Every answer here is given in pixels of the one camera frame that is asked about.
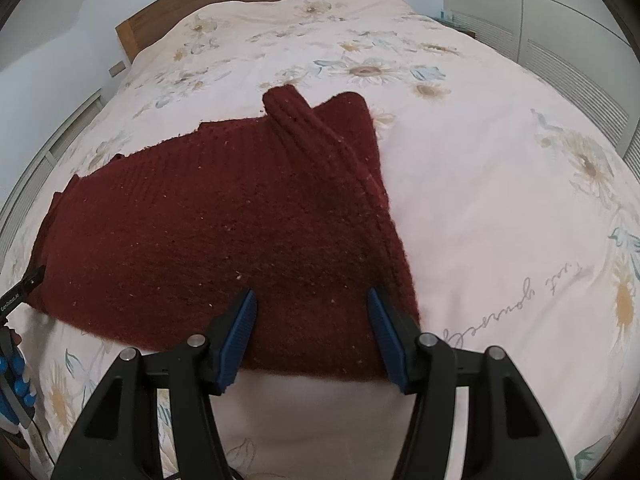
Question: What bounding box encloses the floral pink duvet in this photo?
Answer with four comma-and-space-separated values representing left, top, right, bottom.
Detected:
0, 0, 640, 480

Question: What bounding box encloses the black cable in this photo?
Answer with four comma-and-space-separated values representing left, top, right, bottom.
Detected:
27, 420, 58, 467

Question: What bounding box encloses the wooden headboard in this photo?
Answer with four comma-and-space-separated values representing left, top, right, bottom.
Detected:
116, 0, 390, 63

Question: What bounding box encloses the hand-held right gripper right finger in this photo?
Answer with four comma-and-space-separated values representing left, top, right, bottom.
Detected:
366, 287, 573, 480

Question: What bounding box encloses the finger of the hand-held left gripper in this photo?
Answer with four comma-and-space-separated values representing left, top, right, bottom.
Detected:
0, 265, 47, 318

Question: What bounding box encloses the white louvred low cabinet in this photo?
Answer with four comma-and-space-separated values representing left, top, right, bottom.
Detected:
0, 87, 103, 241

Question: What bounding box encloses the dark red knit sweater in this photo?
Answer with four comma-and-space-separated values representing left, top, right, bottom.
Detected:
25, 86, 423, 383

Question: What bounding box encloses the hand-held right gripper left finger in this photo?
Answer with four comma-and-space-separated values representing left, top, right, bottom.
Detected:
50, 288, 258, 480

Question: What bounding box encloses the white wardrobe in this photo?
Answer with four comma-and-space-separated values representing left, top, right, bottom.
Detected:
440, 0, 640, 156

